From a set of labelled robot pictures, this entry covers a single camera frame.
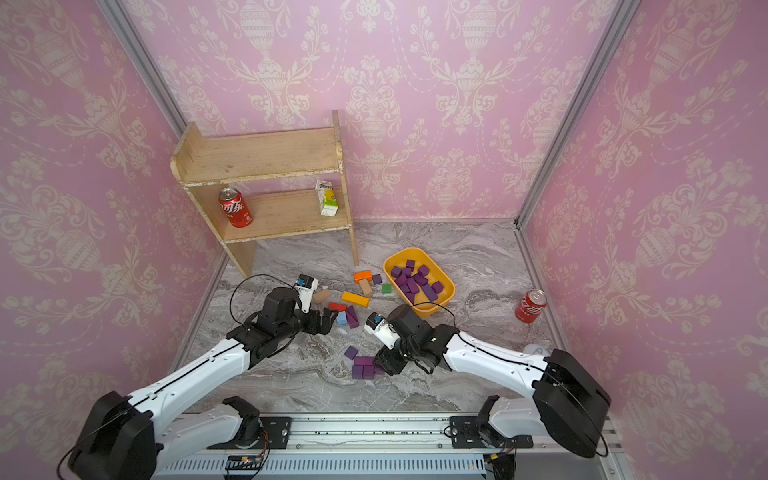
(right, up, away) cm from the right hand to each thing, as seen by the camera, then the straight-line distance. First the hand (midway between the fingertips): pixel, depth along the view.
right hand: (382, 354), depth 80 cm
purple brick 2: (+9, +23, +26) cm, 36 cm away
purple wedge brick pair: (-10, +7, +12) cm, 17 cm away
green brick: (+1, +15, +22) cm, 26 cm away
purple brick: (-2, +18, +23) cm, 29 cm away
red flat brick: (-16, +10, +18) cm, 26 cm away
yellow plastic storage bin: (+11, +19, +23) cm, 32 cm away
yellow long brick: (-9, +12, +18) cm, 24 cm away
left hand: (-16, +11, +4) cm, 20 cm away
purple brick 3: (+14, +21, +23) cm, 34 cm away
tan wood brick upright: (-6, +15, +20) cm, 25 cm away
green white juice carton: (-18, +45, +12) cm, 50 cm away
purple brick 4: (+18, +16, +20) cm, 31 cm away
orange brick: (-9, +19, +23) cm, 31 cm away
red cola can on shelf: (-42, +40, +4) cm, 58 cm away
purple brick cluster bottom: (-5, -4, +3) cm, 7 cm away
